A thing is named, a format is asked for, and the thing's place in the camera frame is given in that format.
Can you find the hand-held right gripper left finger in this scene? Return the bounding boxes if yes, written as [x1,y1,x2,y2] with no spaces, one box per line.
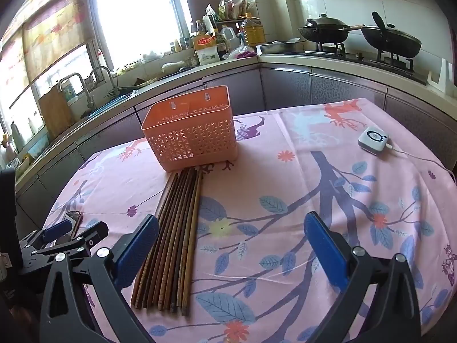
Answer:
[40,214,160,343]

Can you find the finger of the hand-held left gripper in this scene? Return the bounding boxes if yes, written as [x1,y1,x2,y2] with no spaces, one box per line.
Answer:
[19,219,74,254]
[18,221,109,277]

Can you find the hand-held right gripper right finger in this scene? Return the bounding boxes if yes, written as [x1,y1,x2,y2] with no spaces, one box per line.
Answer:
[303,212,422,343]

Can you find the group of brown wooden chopsticks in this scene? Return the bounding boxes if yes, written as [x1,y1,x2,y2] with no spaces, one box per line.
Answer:
[130,167,204,317]

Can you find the orange plastic utensil basket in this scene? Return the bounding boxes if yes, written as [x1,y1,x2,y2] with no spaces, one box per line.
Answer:
[141,85,239,172]

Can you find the black smartphone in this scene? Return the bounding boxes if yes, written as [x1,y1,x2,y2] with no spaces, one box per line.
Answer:
[63,210,84,238]

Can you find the pink floral tablecloth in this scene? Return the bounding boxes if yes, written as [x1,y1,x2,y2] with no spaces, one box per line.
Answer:
[43,97,457,343]

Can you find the wooden cutting board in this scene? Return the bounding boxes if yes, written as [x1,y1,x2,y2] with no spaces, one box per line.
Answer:
[39,85,76,139]

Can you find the small white square device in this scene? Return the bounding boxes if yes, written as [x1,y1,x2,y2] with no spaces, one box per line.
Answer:
[358,126,392,157]

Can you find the kitchen sink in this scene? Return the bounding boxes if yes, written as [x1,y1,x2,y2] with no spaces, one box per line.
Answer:
[80,91,143,120]

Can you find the metal faucet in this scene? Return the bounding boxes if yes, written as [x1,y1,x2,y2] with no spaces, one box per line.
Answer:
[59,72,96,111]
[89,66,121,97]

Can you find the kitchen counter cabinets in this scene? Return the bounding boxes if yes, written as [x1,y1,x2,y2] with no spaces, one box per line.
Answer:
[14,52,457,229]

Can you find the printed window blind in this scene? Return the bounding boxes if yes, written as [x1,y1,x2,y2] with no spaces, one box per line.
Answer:
[0,0,98,86]

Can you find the white bowl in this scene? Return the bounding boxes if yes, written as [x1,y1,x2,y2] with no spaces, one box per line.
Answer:
[161,61,187,74]

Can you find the gas stove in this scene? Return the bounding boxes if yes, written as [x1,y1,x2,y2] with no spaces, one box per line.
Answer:
[284,42,429,86]

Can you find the white knife rack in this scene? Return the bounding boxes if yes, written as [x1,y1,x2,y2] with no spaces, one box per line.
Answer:
[426,59,457,92]

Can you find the metal tray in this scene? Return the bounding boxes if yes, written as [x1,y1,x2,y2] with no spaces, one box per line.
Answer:
[256,41,305,55]

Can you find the orange and white carton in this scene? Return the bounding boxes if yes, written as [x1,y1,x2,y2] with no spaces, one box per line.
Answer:
[193,35,219,66]

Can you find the clear plastic bag with purple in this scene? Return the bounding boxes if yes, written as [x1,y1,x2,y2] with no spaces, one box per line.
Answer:
[223,45,258,60]

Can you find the white plastic jug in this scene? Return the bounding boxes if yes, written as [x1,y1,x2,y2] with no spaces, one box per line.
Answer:
[219,25,239,51]

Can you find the yellow cooking oil bottle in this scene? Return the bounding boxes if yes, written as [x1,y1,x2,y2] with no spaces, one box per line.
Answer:
[240,12,265,47]

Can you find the white cable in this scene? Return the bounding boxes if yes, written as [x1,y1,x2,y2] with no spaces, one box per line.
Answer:
[390,146,457,184]

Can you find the black wok with wooden handle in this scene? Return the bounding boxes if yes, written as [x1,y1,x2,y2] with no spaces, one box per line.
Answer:
[297,13,365,44]

